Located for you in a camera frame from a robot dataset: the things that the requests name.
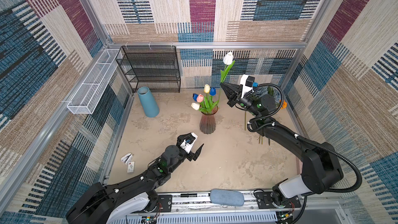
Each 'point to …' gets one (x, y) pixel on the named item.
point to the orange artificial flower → (284, 105)
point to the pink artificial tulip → (200, 98)
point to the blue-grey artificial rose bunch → (269, 90)
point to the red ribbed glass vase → (207, 123)
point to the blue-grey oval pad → (227, 197)
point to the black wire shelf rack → (154, 67)
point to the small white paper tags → (127, 159)
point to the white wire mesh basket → (86, 98)
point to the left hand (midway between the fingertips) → (196, 137)
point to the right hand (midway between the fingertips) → (220, 84)
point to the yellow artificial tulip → (207, 90)
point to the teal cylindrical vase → (150, 106)
